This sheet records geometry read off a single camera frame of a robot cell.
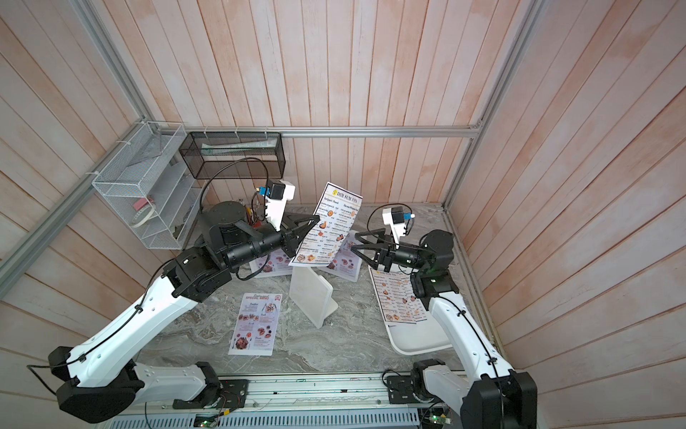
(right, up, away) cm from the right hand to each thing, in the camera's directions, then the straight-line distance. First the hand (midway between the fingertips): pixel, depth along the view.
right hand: (354, 245), depth 65 cm
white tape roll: (-66, +8, +16) cm, 68 cm away
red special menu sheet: (-31, -28, +21) cm, 47 cm away
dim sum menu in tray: (+16, -19, +24) cm, 35 cm away
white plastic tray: (+21, -31, +19) cm, 42 cm away
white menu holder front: (-12, -15, +12) cm, 22 cm away
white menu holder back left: (-26, -9, +30) cm, 40 cm away
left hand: (-9, +5, -8) cm, 13 cm away
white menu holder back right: (-1, -9, +27) cm, 29 cm away
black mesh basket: (-40, +30, +24) cm, 55 cm away
